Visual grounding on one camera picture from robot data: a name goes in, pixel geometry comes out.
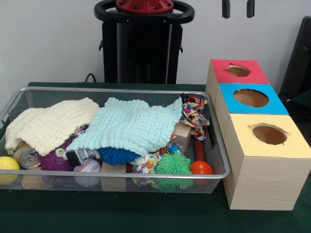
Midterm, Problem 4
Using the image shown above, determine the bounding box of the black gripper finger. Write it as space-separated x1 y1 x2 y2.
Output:
222 0 230 19
246 0 255 18

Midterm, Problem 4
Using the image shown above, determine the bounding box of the wooden box with three holes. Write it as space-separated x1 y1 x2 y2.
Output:
205 59 311 211

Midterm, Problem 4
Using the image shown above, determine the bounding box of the clear mesh bin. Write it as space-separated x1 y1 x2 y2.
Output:
0 86 231 195

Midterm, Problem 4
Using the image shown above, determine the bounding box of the black flat panel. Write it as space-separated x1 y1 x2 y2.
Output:
278 16 311 102

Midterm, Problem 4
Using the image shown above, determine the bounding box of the green cloth on side table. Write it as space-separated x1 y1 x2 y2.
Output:
288 93 311 117

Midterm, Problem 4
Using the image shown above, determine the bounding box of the light blue waffle cloth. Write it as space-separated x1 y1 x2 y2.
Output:
66 97 183 156

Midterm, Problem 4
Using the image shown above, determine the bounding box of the orange red ball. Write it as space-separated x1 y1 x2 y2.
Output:
189 161 213 185

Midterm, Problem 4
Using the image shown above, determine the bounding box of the green spiky ball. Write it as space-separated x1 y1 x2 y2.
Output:
155 152 193 192

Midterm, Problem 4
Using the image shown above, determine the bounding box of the blue spiky ball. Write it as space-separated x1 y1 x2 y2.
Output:
98 146 139 167

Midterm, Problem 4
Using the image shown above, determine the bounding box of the white baseball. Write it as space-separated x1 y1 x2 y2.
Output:
73 159 102 187

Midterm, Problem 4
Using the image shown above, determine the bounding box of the cream waffle cloth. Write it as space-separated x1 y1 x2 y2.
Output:
4 97 100 157

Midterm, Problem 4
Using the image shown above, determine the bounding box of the dark green tablecloth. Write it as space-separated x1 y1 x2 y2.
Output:
0 82 311 233

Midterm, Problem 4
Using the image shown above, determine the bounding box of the purple monster toy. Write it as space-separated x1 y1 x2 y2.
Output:
37 135 75 172

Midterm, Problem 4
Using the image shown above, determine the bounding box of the drink can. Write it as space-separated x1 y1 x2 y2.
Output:
13 143 41 170

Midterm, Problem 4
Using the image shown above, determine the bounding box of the yellow ball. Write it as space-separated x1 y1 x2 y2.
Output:
0 156 20 185

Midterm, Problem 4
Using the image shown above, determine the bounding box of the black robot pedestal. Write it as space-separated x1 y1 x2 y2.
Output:
94 0 195 84

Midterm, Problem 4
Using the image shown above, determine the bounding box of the colourful rope toy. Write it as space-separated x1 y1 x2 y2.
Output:
179 93 211 141

